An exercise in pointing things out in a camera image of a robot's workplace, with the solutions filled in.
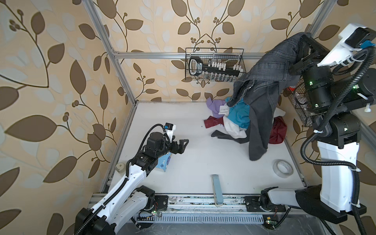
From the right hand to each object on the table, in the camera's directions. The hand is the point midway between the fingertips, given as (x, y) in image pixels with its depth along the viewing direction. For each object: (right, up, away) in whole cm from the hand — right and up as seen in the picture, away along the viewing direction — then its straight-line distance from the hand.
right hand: (307, 38), depth 39 cm
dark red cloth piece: (-19, -25, +65) cm, 72 cm away
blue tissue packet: (-48, -47, +44) cm, 80 cm away
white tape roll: (+22, -52, +47) cm, 74 cm away
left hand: (-37, -33, +37) cm, 62 cm away
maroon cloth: (+26, -31, +57) cm, 70 cm away
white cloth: (-8, -16, +69) cm, 72 cm away
